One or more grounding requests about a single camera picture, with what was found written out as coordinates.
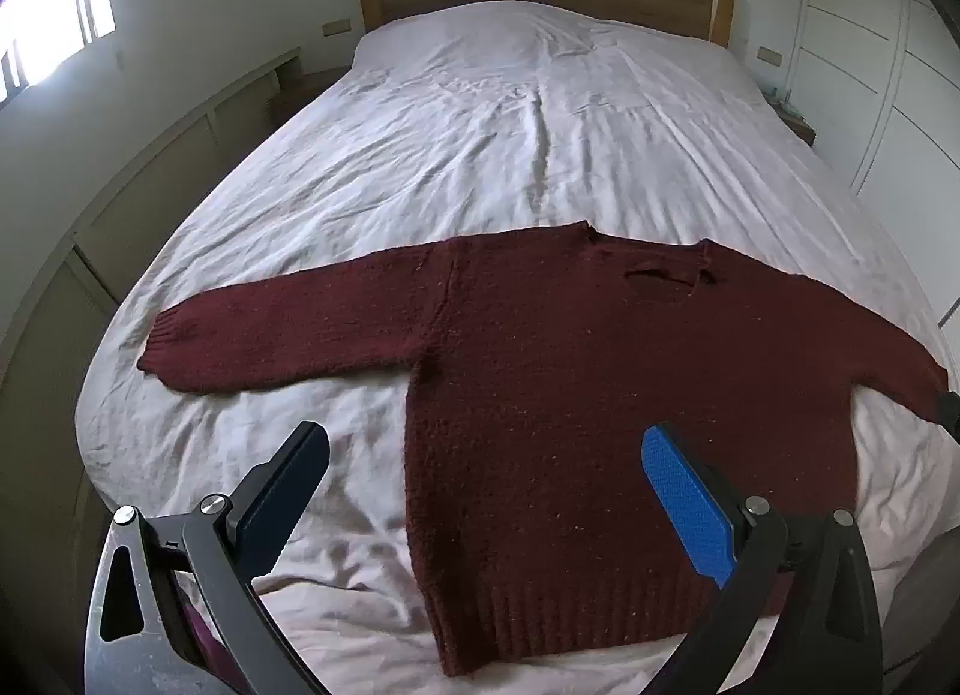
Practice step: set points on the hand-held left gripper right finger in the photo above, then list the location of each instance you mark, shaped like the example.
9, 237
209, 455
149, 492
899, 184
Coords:
686, 496

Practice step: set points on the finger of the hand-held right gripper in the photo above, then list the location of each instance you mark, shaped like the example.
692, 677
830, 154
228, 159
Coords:
948, 412

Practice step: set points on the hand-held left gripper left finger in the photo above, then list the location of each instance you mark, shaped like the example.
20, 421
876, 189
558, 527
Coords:
289, 485

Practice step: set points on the maroon knitted sweater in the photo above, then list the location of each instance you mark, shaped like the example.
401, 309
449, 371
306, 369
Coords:
570, 395

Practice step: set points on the wooden nightstand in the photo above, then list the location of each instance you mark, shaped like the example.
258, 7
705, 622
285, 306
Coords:
799, 125

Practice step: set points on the bed with white sheet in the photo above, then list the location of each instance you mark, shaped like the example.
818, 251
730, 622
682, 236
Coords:
480, 125

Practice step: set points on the window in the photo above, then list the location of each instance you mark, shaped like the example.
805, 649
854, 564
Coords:
52, 13

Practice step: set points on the low white wall cabinet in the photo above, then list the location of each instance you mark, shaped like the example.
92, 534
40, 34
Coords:
142, 163

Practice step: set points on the beige wall socket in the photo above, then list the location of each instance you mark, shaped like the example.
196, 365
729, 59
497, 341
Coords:
337, 28
769, 55

